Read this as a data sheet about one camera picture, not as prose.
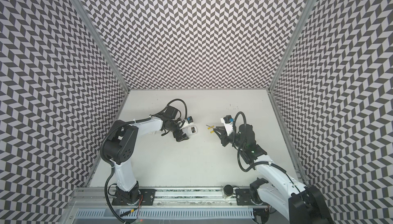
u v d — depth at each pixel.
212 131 0.95
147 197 0.72
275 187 0.49
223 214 0.69
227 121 0.67
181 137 0.85
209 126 0.81
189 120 0.85
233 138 0.68
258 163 0.54
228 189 0.71
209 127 0.91
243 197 0.74
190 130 0.96
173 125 0.82
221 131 0.78
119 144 0.50
